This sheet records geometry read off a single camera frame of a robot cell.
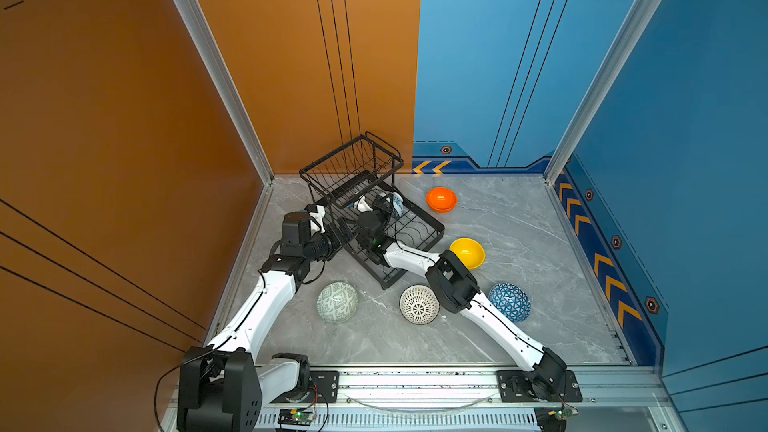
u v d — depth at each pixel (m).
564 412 0.68
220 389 0.40
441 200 1.09
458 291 0.70
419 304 0.86
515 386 0.72
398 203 0.99
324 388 0.73
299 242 0.63
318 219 0.76
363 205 0.94
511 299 0.87
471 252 0.96
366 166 0.98
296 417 0.71
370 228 0.81
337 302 0.87
